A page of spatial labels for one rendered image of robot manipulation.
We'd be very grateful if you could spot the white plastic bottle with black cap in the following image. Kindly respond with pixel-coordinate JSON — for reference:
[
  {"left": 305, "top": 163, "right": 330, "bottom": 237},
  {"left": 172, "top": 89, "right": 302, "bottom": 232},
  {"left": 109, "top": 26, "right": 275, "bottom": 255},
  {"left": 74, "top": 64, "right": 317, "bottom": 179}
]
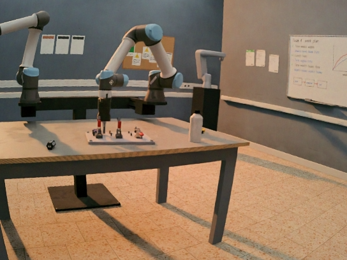
[{"left": 188, "top": 110, "right": 203, "bottom": 142}]

